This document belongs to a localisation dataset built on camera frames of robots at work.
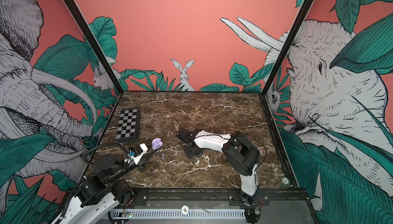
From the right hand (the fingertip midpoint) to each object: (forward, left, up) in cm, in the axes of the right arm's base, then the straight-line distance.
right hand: (191, 152), depth 89 cm
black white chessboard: (+14, +41, +4) cm, 44 cm away
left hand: (-7, +14, +23) cm, 28 cm away
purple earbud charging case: (-6, +13, +25) cm, 29 cm away
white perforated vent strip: (-30, +4, 0) cm, 30 cm away
